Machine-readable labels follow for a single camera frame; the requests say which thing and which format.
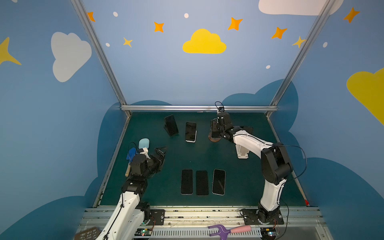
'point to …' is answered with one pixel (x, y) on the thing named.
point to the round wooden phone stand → (213, 139)
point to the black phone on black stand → (170, 125)
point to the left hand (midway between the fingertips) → (169, 153)
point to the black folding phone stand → (170, 126)
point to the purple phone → (187, 181)
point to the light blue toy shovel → (144, 142)
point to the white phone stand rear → (195, 139)
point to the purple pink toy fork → (224, 231)
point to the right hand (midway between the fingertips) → (217, 119)
